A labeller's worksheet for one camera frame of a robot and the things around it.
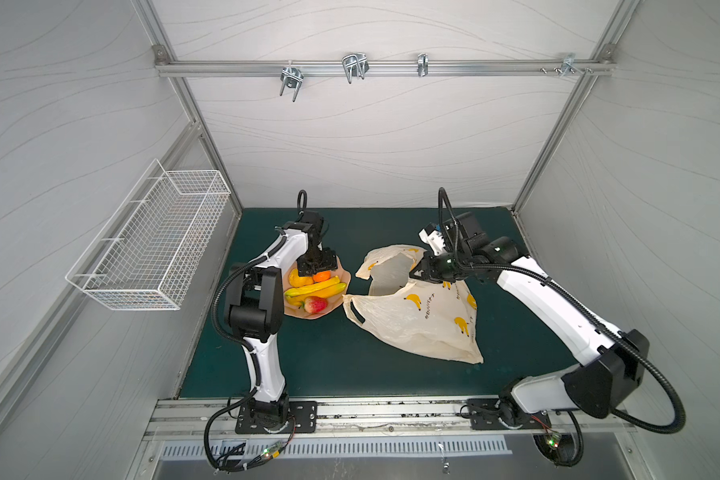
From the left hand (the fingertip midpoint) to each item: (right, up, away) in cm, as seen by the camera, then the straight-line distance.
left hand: (322, 269), depth 95 cm
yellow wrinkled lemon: (-7, -3, -3) cm, 8 cm away
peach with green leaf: (-1, -10, -7) cm, 12 cm away
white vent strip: (+12, -40, -25) cm, 49 cm away
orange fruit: (0, -2, -1) cm, 2 cm away
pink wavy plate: (+4, -9, -4) cm, 11 cm away
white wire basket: (-37, +8, -26) cm, 45 cm away
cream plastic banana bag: (+33, -10, -19) cm, 39 cm away
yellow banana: (+1, -6, -2) cm, 7 cm away
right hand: (+26, +1, -20) cm, 33 cm away
